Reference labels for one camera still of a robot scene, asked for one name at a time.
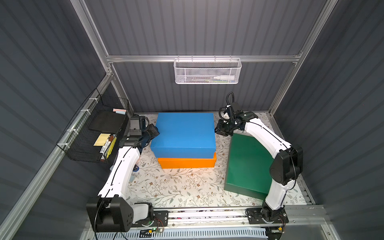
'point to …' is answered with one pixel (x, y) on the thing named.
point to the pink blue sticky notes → (120, 111)
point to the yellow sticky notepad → (102, 139)
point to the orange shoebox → (184, 163)
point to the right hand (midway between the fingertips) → (216, 130)
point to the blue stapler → (136, 168)
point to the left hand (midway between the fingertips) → (154, 129)
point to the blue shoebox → (184, 135)
